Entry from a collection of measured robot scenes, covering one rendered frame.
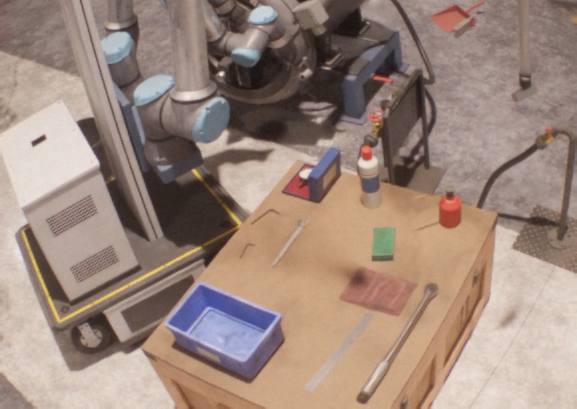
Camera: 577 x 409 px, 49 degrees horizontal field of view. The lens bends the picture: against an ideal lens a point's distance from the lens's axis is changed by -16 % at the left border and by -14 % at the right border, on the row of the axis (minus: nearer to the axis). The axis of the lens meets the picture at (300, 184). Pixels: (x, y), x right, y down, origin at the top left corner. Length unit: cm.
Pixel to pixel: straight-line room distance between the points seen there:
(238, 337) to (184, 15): 97
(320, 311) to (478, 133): 163
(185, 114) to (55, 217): 60
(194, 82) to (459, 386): 138
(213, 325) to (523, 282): 127
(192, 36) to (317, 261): 81
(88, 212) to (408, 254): 108
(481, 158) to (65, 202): 194
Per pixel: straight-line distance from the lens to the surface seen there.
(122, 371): 283
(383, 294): 219
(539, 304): 278
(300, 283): 228
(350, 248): 235
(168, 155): 242
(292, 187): 260
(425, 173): 330
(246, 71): 332
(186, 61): 216
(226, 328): 221
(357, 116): 364
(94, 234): 252
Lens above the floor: 216
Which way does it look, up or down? 40 degrees down
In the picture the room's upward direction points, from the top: 11 degrees counter-clockwise
